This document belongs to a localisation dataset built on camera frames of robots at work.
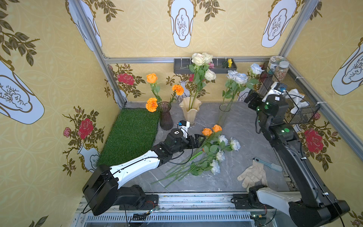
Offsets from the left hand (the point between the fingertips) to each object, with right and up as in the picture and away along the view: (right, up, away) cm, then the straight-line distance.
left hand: (196, 136), depth 78 cm
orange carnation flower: (-24, +17, -3) cm, 29 cm away
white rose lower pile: (+15, -13, +7) cm, 21 cm away
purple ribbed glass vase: (-19, +8, +17) cm, 27 cm away
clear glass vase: (+20, +16, +17) cm, 30 cm away
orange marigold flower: (-10, +27, +4) cm, 29 cm away
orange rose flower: (-26, +33, +7) cm, 43 cm away
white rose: (+12, -19, +2) cm, 22 cm away
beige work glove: (+34, -23, +4) cm, 42 cm away
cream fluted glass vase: (-2, +18, +20) cm, 27 cm away
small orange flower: (+10, 0, +21) cm, 23 cm away
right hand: (+30, +22, -11) cm, 39 cm away
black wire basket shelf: (+60, +12, 0) cm, 61 cm away
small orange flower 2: (+17, +2, +22) cm, 28 cm away
